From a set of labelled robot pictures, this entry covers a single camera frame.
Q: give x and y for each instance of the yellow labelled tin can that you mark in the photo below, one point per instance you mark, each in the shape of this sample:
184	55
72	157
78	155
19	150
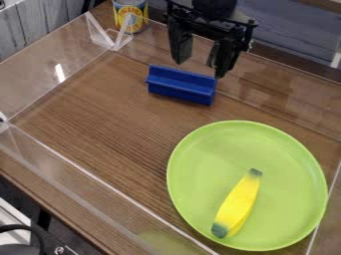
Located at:
132	13

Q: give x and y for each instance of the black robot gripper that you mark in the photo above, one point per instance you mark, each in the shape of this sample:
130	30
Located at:
213	19

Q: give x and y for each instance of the clear acrylic corner bracket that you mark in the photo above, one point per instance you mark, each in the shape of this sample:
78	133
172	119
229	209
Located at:
113	39

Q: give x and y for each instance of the blue plastic block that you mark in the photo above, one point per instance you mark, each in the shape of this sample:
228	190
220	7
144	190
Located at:
181	84

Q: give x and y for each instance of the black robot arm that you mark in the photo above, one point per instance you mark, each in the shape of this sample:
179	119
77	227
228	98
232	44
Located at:
216	20

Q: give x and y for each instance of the yellow toy banana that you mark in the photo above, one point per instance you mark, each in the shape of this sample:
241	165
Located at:
237	205

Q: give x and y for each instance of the green plastic plate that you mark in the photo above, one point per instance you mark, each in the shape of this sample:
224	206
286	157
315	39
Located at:
208	163

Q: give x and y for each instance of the clear acrylic enclosure wall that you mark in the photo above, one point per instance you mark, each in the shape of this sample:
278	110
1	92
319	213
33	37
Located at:
88	137

